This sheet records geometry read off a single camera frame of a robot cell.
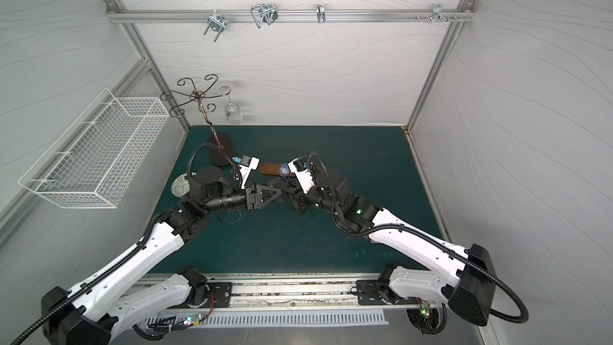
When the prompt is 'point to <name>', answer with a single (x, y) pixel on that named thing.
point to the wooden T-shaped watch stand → (272, 169)
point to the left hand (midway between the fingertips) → (278, 193)
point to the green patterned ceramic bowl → (180, 185)
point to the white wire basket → (93, 163)
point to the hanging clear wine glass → (231, 109)
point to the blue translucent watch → (284, 171)
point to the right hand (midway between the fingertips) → (284, 185)
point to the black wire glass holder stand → (185, 89)
